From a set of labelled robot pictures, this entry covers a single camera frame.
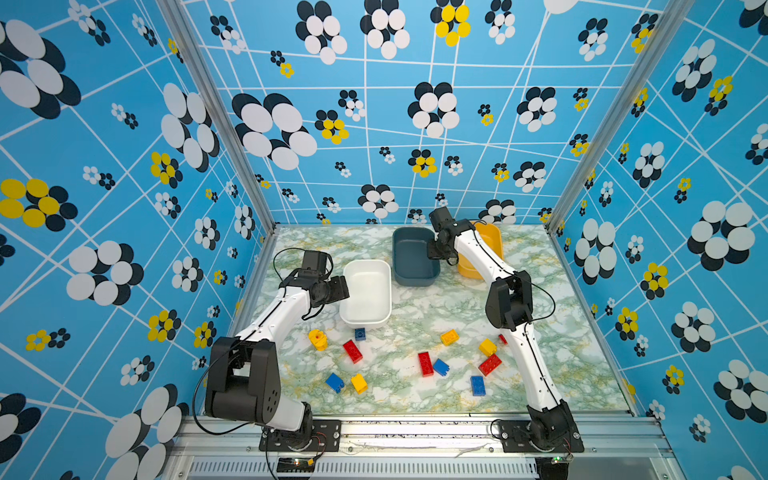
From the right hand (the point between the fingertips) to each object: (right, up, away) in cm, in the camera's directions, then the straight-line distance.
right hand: (437, 253), depth 107 cm
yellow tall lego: (+12, -28, -20) cm, 36 cm away
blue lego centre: (-2, -33, -22) cm, 40 cm away
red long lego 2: (-7, -32, -22) cm, 39 cm away
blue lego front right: (+7, -36, -27) cm, 45 cm away
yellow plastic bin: (+22, +7, +6) cm, 24 cm away
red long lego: (-28, -28, -22) cm, 45 cm away
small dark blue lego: (-26, -25, -16) cm, 40 cm away
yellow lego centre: (+1, -26, -17) cm, 31 cm away
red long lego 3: (+11, -32, -23) cm, 41 cm away
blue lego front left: (-32, -35, -26) cm, 54 cm away
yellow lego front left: (-25, -35, -26) cm, 51 cm away
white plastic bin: (-24, -10, -5) cm, 27 cm away
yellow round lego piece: (-39, -26, -18) cm, 50 cm away
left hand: (-32, -11, -16) cm, 38 cm away
